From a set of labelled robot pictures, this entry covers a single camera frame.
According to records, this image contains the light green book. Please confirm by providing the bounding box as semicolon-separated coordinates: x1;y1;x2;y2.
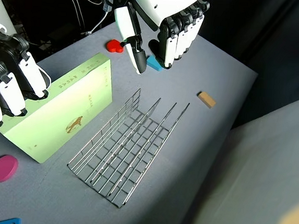
0;44;118;170

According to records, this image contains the pink round disc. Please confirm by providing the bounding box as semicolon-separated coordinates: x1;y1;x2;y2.
0;154;20;185

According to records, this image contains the red heart block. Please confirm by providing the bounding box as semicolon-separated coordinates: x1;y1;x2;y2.
105;38;125;54

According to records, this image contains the blue rounded block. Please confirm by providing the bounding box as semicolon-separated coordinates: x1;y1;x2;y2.
145;55;165;72

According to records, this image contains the blue block with hole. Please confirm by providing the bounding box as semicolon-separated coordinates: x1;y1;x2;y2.
0;216;22;224

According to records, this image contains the grey table cloth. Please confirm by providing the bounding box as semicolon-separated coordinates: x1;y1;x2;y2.
0;11;262;224

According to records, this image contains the tan wooden block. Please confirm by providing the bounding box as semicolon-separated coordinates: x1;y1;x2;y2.
196;91;218;109

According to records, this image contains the grey blurred foreground surface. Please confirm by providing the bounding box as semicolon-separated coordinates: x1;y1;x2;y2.
176;80;299;224

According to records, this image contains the white cable with plug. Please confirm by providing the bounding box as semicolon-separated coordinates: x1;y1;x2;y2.
80;8;109;38

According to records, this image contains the wire dish rack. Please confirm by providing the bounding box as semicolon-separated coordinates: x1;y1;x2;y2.
63;82;192;214

